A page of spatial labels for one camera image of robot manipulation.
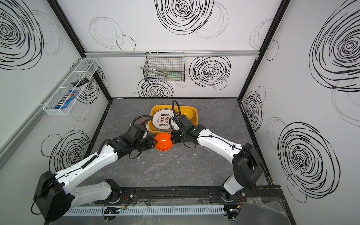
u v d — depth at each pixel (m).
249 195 0.74
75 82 0.78
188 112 1.02
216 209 0.71
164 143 0.79
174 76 0.87
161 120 1.02
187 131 0.63
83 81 0.81
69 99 0.71
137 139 0.62
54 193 0.38
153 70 0.85
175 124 0.75
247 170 0.43
